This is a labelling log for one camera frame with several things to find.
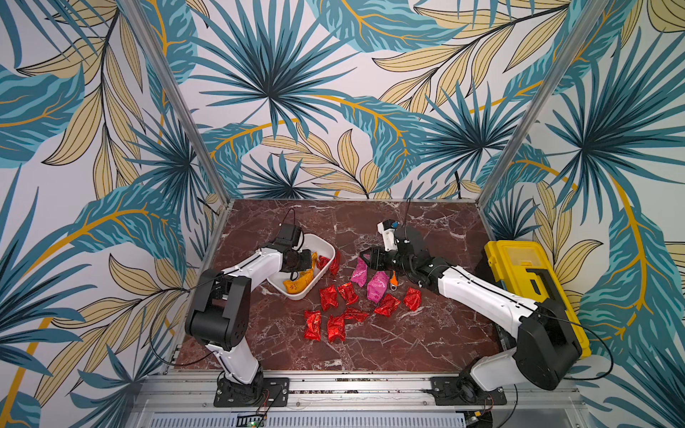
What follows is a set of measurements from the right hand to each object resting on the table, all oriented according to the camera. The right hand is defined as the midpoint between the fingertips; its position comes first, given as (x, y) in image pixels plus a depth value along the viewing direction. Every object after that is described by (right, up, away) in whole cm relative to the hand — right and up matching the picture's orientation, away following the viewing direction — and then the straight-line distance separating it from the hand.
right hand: (365, 253), depth 82 cm
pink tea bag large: (+5, -12, +10) cm, 16 cm away
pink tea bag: (-1, -8, +10) cm, 13 cm away
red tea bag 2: (-9, -23, -1) cm, 25 cm away
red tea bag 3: (-4, -20, +4) cm, 20 cm away
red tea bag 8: (-10, -5, +13) cm, 17 cm away
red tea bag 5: (-5, -14, +8) cm, 17 cm away
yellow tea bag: (-20, -9, +8) cm, 23 cm away
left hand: (-20, -5, +12) cm, 24 cm away
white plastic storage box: (-15, 0, +17) cm, 22 cm away
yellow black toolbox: (+48, -4, -2) cm, 49 cm away
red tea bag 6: (+8, -17, +3) cm, 19 cm away
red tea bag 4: (-12, -15, +7) cm, 20 cm away
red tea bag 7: (+16, -16, +6) cm, 23 cm away
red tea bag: (-16, -22, +1) cm, 28 cm away
